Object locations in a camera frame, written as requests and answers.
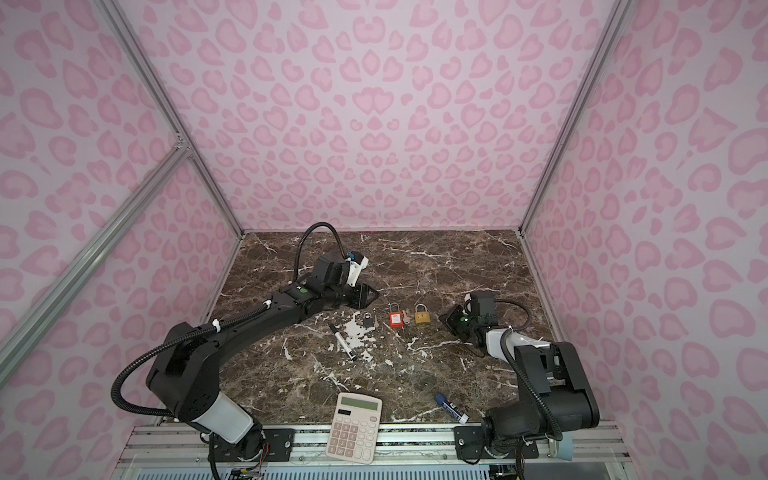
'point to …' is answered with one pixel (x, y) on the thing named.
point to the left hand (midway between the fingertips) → (377, 289)
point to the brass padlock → (422, 317)
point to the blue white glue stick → (451, 409)
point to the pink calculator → (354, 428)
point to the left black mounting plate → (278, 446)
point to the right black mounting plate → (469, 445)
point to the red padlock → (396, 320)
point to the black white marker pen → (346, 347)
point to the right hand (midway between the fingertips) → (439, 313)
